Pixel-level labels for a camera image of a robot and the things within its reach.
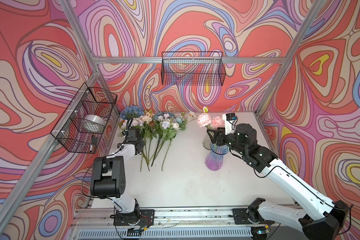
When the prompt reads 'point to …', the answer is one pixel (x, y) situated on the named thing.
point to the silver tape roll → (92, 123)
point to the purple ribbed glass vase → (214, 160)
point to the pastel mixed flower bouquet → (165, 134)
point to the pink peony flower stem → (204, 120)
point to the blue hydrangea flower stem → (131, 112)
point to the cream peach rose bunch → (147, 122)
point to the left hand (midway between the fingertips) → (140, 141)
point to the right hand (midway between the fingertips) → (213, 132)
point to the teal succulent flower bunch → (168, 120)
